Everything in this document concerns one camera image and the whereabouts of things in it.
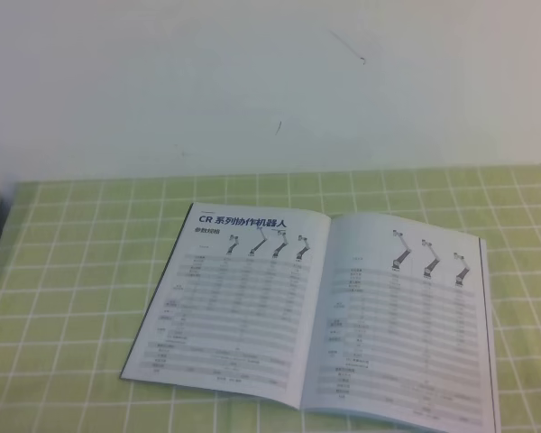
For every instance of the green checked tablecloth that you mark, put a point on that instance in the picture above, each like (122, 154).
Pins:
(79, 261)

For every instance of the robot catalogue book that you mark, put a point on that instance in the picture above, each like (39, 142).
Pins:
(363, 314)

